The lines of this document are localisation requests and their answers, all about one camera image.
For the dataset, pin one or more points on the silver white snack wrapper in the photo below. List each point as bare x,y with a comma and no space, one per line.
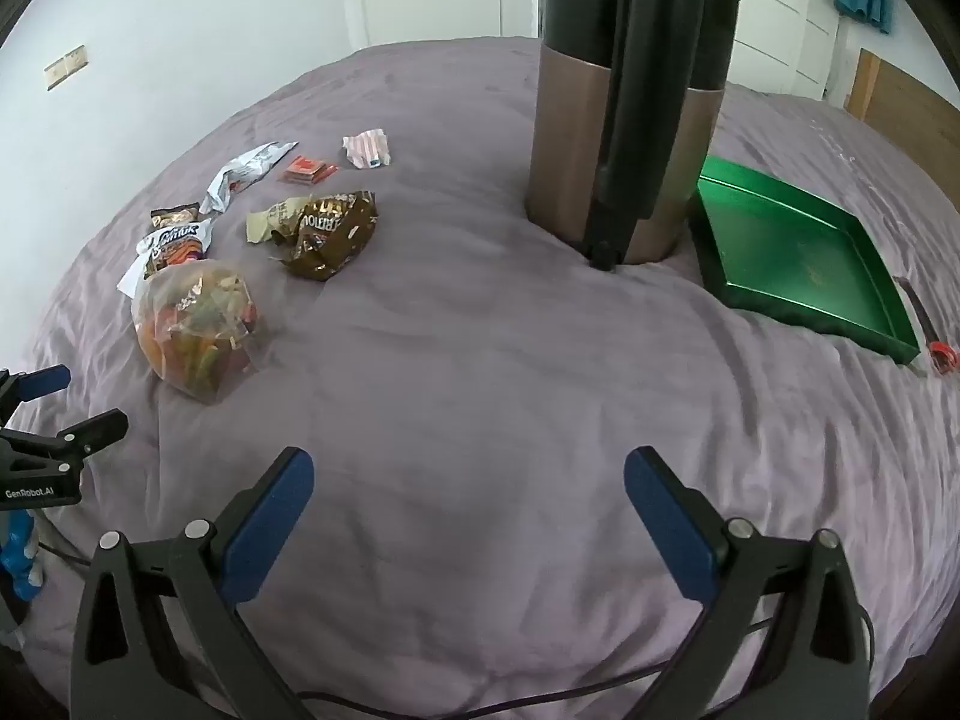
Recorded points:
244,172

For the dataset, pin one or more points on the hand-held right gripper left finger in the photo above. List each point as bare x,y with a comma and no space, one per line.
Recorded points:
270,517

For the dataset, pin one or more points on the white wardrobe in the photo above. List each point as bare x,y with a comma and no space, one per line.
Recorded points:
780,15

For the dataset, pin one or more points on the purple bed sheet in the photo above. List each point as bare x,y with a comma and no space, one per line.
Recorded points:
465,360

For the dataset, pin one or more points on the pink striped snack packet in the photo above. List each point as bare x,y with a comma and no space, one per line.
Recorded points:
367,150

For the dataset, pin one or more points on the small brown snack packet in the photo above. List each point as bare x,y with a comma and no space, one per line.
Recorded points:
174,214

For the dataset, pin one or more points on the brown and black tall appliance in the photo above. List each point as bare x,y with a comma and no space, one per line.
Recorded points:
570,150

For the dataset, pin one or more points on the white and blue snack bag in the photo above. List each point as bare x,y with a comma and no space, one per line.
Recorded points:
176,244

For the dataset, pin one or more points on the phone with red case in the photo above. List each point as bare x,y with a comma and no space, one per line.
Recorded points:
919,311

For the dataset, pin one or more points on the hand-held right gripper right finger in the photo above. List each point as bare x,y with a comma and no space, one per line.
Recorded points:
667,517

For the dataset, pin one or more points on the green metal tray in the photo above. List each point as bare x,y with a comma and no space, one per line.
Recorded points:
787,255

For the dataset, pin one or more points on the shiny brown snack bag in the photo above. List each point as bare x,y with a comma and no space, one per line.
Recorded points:
330,236

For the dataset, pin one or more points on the beige snack packet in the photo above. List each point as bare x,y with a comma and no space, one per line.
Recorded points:
268,222

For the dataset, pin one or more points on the clear bag of candies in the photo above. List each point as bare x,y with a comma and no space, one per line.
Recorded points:
195,330

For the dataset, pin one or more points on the small red snack packet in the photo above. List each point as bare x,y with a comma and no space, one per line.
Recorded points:
307,169

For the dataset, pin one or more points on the beige wall switch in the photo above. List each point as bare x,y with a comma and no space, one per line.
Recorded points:
66,67

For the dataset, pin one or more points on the wooden headboard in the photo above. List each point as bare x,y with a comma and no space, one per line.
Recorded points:
907,101

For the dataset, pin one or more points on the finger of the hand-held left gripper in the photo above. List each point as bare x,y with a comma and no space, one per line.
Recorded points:
97,431
45,382

